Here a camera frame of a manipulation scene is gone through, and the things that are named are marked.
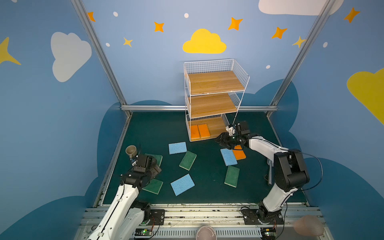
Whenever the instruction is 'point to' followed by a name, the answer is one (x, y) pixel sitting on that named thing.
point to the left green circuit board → (143, 231)
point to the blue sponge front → (182, 184)
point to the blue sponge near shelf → (177, 148)
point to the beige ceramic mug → (132, 150)
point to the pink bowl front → (206, 233)
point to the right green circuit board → (268, 233)
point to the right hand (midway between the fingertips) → (219, 140)
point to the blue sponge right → (229, 157)
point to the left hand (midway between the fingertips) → (152, 170)
